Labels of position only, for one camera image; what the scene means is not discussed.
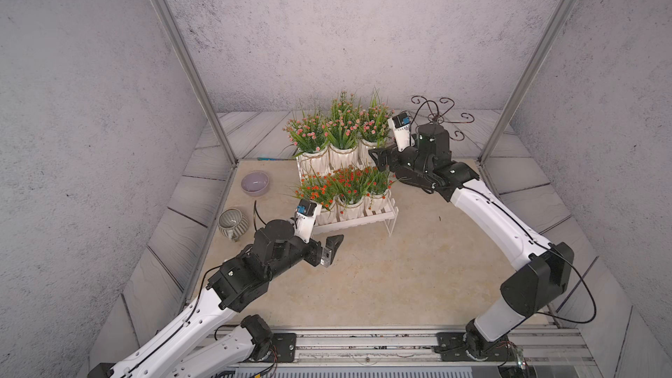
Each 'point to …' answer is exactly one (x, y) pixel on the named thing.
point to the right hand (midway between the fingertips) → (383, 143)
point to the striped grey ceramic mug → (232, 223)
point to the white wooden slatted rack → (385, 215)
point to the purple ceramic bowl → (255, 183)
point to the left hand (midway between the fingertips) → (332, 232)
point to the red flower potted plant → (377, 185)
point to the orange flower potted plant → (319, 188)
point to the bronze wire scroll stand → (457, 133)
